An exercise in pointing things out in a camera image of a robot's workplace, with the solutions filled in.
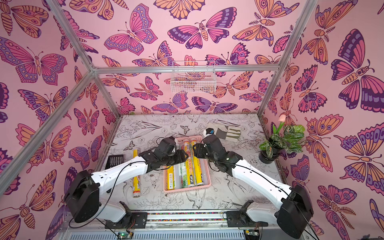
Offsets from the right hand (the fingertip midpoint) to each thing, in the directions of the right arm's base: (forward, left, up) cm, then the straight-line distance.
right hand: (193, 148), depth 77 cm
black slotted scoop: (+2, +51, -19) cm, 54 cm away
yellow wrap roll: (-10, +1, -13) cm, 16 cm away
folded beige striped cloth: (+26, -23, -19) cm, 39 cm away
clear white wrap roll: (-8, +5, -15) cm, 18 cm away
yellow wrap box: (-5, -3, -13) cm, 14 cm away
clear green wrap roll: (-10, +8, -16) cm, 21 cm away
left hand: (-1, +3, -7) cm, 8 cm away
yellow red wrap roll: (-9, +13, -17) cm, 23 cm away
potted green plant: (+4, -46, +5) cm, 47 cm away
